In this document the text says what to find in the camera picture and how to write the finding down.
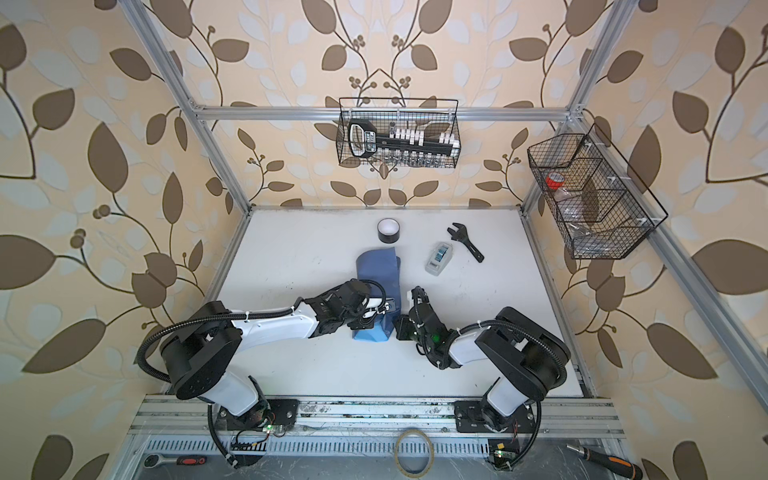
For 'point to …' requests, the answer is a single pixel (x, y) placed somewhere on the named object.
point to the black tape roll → (389, 230)
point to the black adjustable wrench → (462, 235)
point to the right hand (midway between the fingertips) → (394, 322)
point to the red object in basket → (554, 180)
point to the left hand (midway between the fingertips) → (372, 295)
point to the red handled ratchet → (153, 461)
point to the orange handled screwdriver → (614, 462)
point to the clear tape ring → (431, 457)
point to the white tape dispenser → (439, 257)
